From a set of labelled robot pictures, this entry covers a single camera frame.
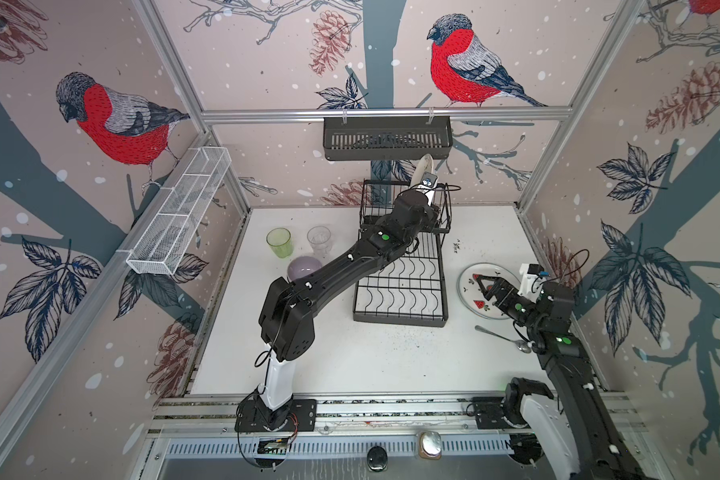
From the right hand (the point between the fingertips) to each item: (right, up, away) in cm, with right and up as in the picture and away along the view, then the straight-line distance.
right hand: (485, 286), depth 79 cm
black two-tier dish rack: (-18, -4, +16) cm, 24 cm away
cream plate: (-15, +35, +6) cm, 38 cm away
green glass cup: (-63, +12, +22) cm, 67 cm away
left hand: (-16, +24, -2) cm, 29 cm away
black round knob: (-30, -32, -19) cm, 48 cm away
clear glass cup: (-50, +12, +28) cm, 58 cm away
